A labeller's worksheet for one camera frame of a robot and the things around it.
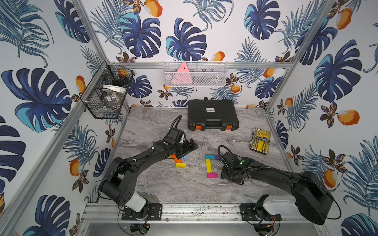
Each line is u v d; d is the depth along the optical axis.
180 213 0.76
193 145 0.79
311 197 0.42
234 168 0.64
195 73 0.92
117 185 0.44
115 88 0.80
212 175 0.87
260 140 0.99
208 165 0.90
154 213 0.75
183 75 0.90
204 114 1.07
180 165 0.91
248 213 0.73
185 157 0.92
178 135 0.70
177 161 0.92
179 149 0.74
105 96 0.84
